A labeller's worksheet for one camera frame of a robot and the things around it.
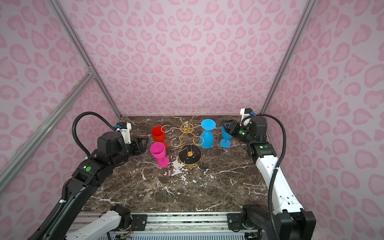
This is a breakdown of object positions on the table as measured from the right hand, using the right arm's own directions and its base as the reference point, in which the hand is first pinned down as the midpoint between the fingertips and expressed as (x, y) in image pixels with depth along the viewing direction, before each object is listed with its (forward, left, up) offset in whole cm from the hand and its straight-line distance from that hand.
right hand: (224, 122), depth 72 cm
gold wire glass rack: (0, +19, -30) cm, 35 cm away
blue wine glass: (-1, +8, -13) cm, 15 cm away
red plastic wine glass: (+6, +37, -17) cm, 41 cm away
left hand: (-9, +36, -1) cm, 38 cm away
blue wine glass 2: (+10, -6, -33) cm, 35 cm away
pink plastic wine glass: (-5, +35, -20) cm, 41 cm away
